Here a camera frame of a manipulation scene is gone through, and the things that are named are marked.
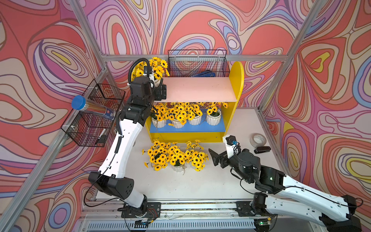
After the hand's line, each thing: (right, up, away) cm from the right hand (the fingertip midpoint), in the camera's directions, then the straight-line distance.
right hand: (218, 149), depth 68 cm
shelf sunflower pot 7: (+1, +18, +19) cm, 26 cm away
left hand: (-30, +32, +1) cm, 44 cm away
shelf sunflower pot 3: (-30, -5, +10) cm, 32 cm away
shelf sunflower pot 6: (-11, +17, +15) cm, 25 cm away
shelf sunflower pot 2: (-20, -6, +7) cm, 22 cm away
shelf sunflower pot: (-10, -5, +10) cm, 16 cm away
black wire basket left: (-67, +11, +4) cm, 68 cm away
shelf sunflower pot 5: (-20, +17, +12) cm, 29 cm away
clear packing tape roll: (+35, +1, +32) cm, 48 cm away
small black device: (+35, -5, +26) cm, 44 cm away
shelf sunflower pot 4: (-30, +17, +13) cm, 37 cm away
